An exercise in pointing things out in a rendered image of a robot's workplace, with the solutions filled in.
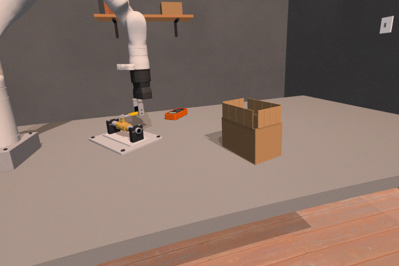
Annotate orange digital multimeter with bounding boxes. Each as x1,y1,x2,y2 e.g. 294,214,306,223
165,108,188,120

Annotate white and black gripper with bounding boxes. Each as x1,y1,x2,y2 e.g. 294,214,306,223
117,56,152,116

